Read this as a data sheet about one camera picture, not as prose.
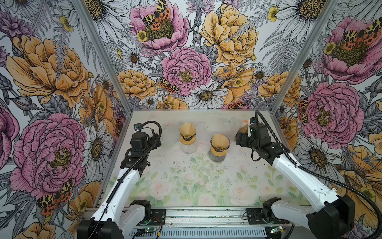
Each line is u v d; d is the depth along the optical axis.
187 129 0.88
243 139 0.72
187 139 0.90
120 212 0.45
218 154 0.86
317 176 0.44
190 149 0.99
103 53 0.88
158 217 0.74
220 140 0.87
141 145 0.60
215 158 0.91
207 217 0.76
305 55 0.89
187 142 0.89
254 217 0.74
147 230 0.71
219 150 0.87
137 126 0.68
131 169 0.52
